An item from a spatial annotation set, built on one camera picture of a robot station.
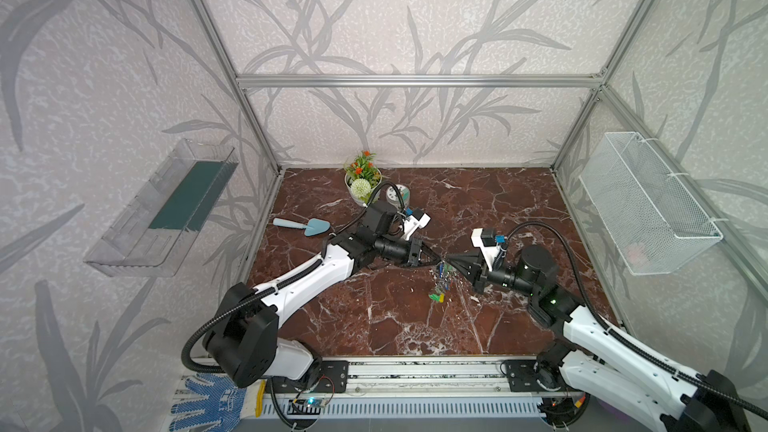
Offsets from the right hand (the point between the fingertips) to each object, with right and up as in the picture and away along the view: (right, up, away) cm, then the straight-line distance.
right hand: (449, 249), depth 70 cm
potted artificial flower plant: (-24, +18, +28) cm, 41 cm away
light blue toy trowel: (-43, +1, +34) cm, 55 cm away
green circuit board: (-35, -39, +2) cm, 52 cm away
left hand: (-2, -2, +1) cm, 3 cm away
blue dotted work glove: (-53, -37, -1) cm, 64 cm away
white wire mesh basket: (+42, +7, -8) cm, 43 cm away
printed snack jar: (-14, +12, +32) cm, 37 cm away
